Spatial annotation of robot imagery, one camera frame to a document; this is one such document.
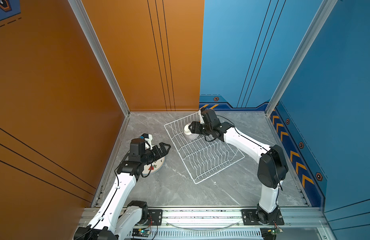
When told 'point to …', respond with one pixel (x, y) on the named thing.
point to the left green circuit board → (141, 232)
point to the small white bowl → (186, 130)
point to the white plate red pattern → (153, 166)
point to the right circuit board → (270, 233)
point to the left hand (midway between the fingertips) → (165, 147)
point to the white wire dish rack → (203, 158)
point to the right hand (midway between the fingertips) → (191, 127)
